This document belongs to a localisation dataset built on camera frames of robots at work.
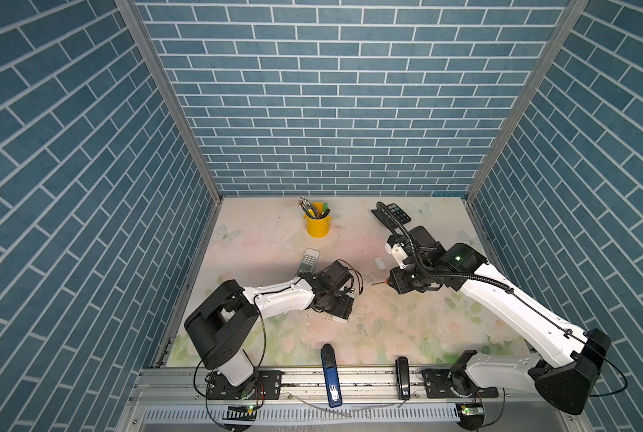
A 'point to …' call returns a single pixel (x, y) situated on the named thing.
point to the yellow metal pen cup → (318, 228)
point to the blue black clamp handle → (330, 376)
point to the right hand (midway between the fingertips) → (388, 278)
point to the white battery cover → (380, 264)
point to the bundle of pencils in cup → (308, 208)
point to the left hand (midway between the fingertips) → (344, 309)
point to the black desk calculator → (402, 217)
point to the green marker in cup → (325, 207)
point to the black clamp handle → (403, 378)
